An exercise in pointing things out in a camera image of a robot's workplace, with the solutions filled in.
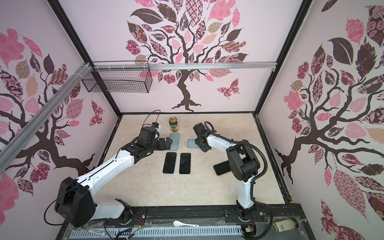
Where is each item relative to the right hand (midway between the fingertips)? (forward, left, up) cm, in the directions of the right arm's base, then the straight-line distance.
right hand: (198, 142), depth 98 cm
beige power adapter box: (-47, -39, -1) cm, 61 cm away
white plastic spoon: (-45, +12, -3) cm, 47 cm away
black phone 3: (-17, -15, -4) cm, 23 cm away
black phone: (-13, +19, -4) cm, 23 cm away
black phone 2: (-13, +9, -5) cm, 17 cm away
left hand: (-7, +19, +11) cm, 24 cm away
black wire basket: (+54, +65, +14) cm, 85 cm away
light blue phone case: (+3, +5, -6) cm, 8 cm away
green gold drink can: (+12, +17, +4) cm, 22 cm away
